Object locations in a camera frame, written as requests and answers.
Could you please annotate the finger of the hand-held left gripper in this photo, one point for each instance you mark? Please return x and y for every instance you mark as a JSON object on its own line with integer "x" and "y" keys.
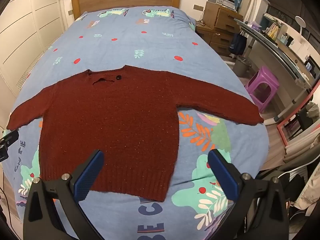
{"x": 11, "y": 137}

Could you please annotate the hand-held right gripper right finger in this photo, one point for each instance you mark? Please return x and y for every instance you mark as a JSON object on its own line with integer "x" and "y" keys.
{"x": 222, "y": 175}

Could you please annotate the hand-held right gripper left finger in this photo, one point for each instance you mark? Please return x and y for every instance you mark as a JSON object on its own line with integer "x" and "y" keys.
{"x": 90, "y": 172}

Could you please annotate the dark red knit sweater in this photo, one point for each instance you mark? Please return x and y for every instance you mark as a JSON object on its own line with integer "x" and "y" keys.
{"x": 112, "y": 117}

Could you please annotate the pink framed board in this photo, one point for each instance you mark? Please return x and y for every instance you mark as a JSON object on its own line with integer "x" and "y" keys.
{"x": 282, "y": 133}

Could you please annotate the beige coat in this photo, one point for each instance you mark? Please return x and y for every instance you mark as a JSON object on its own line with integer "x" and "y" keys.
{"x": 310, "y": 187}

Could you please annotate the purple plastic stool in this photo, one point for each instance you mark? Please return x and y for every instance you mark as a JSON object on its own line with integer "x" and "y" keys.
{"x": 265, "y": 76}

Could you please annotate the white wardrobe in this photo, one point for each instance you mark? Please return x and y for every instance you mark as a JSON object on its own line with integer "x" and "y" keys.
{"x": 25, "y": 30}

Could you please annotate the grey bin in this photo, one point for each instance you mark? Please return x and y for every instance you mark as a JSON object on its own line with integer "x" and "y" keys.
{"x": 241, "y": 67}

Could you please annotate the dark blue bag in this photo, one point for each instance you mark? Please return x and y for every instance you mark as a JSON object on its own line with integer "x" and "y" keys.
{"x": 237, "y": 45}

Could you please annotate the grey study desk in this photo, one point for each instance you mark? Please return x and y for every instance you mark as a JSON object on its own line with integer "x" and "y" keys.
{"x": 275, "y": 55}

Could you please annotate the dark wooden nightstand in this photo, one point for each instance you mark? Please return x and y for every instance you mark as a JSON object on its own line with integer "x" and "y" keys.
{"x": 220, "y": 41}

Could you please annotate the blue printed blanket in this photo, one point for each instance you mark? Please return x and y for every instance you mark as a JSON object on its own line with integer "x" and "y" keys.
{"x": 155, "y": 45}

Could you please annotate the white box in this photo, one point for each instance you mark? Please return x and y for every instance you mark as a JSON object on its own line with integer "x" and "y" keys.
{"x": 300, "y": 47}

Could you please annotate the wooden drawer cabinet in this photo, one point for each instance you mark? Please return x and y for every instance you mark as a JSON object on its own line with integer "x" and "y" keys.
{"x": 225, "y": 20}

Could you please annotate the white desk lamp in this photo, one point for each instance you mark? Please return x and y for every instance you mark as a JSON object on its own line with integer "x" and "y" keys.
{"x": 300, "y": 20}

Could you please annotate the grey printer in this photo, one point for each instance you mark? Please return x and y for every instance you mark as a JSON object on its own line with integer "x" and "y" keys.
{"x": 225, "y": 0}

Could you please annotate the wall switch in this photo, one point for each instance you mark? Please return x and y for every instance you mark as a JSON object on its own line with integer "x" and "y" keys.
{"x": 198, "y": 7}

